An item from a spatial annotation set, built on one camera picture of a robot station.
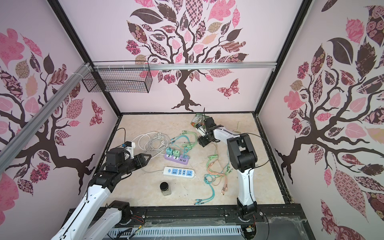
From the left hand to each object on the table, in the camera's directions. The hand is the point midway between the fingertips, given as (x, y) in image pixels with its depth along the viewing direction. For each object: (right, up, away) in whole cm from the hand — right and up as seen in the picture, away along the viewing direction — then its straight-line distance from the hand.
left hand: (149, 159), depth 78 cm
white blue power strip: (+15, -9, +7) cm, 19 cm away
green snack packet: (+28, +24, +38) cm, 53 cm away
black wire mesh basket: (-24, +50, +17) cm, 58 cm away
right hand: (+32, +10, +25) cm, 41 cm away
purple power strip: (+16, -3, +13) cm, 21 cm away
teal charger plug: (+9, +3, +12) cm, 15 cm away
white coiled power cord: (-5, +7, +24) cm, 26 cm away
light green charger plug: (+13, +1, +12) cm, 18 cm away
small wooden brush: (+58, +17, +32) cm, 68 cm away
